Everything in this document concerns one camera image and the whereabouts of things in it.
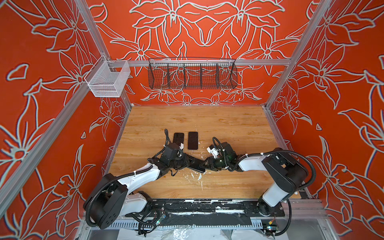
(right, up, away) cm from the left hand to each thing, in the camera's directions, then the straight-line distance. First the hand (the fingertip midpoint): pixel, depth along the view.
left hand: (194, 160), depth 82 cm
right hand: (+3, -5, +3) cm, 6 cm away
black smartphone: (+3, -6, +2) cm, 7 cm away
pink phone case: (-4, +9, +17) cm, 19 cm away
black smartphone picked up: (-11, +10, +19) cm, 24 cm away
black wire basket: (-1, +54, +16) cm, 56 cm away
